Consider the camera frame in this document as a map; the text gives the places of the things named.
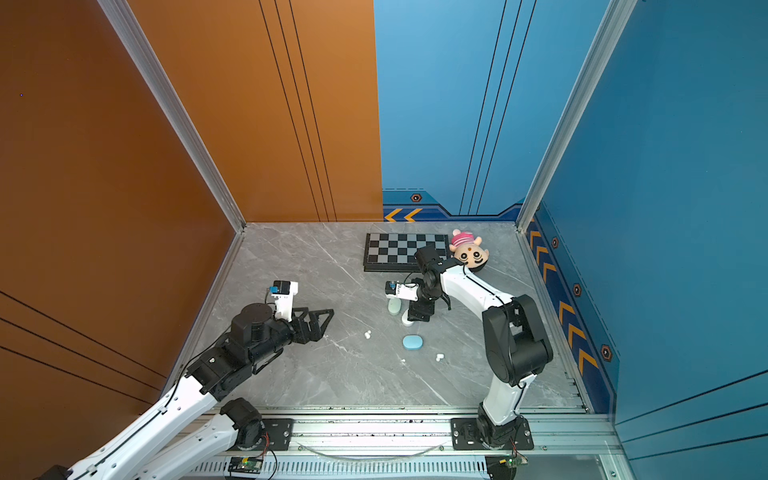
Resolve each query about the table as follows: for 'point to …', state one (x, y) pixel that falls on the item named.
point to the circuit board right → (514, 461)
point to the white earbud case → (405, 320)
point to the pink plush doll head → (468, 249)
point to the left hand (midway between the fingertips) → (322, 309)
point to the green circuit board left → (245, 464)
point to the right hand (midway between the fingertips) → (412, 301)
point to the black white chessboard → (395, 252)
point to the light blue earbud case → (412, 342)
